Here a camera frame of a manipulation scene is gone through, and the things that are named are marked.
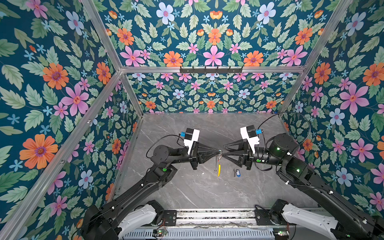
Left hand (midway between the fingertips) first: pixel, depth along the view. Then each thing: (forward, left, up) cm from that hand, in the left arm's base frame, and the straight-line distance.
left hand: (218, 154), depth 50 cm
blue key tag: (+9, -16, -42) cm, 46 cm away
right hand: (+2, -3, -2) cm, 4 cm away
